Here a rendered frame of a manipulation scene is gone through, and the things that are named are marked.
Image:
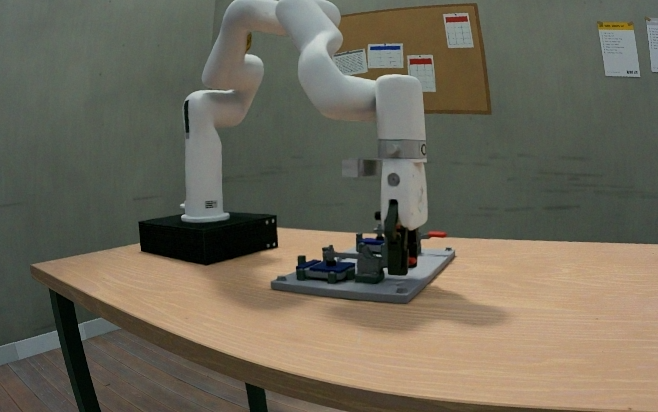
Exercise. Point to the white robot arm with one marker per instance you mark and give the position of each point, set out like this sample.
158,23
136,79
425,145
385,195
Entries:
398,99

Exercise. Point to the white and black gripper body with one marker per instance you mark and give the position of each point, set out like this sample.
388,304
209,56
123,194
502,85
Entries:
412,200

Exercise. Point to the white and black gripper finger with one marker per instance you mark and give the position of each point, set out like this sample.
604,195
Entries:
412,245
398,255

